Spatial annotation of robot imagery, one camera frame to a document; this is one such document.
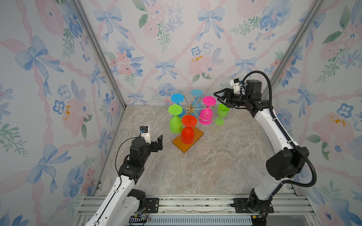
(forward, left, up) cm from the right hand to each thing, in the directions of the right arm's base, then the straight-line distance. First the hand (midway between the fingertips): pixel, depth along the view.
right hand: (215, 95), depth 77 cm
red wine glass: (-18, +15, -11) cm, 26 cm away
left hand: (-17, +33, -13) cm, 40 cm away
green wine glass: (+6, -9, -20) cm, 22 cm away
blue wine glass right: (+3, +9, -11) cm, 15 cm away
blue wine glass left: (-1, +20, -2) cm, 20 cm away
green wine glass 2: (-12, +21, -9) cm, 26 cm away
